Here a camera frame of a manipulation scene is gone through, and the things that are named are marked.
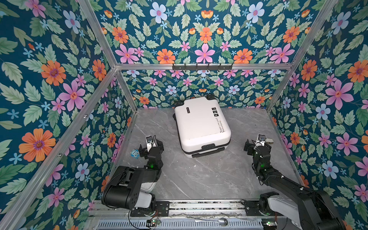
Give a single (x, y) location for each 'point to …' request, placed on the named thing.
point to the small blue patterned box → (135, 154)
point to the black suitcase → (203, 126)
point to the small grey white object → (269, 141)
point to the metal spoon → (222, 222)
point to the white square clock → (148, 187)
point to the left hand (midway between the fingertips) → (149, 138)
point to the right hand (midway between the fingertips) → (256, 141)
